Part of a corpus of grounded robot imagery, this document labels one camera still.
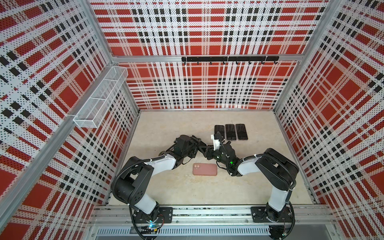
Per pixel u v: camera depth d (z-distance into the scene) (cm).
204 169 88
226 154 69
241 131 114
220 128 115
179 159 68
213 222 73
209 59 88
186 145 72
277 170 49
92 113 92
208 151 79
